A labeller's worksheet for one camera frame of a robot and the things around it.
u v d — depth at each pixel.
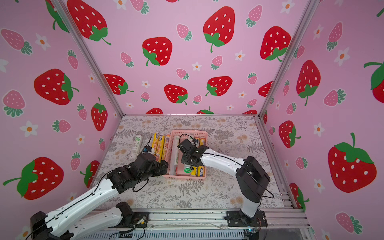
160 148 0.98
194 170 0.87
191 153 0.64
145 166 0.56
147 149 0.67
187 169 0.78
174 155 0.94
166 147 0.98
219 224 0.73
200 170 0.88
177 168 0.90
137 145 0.99
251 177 0.49
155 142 1.01
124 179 0.51
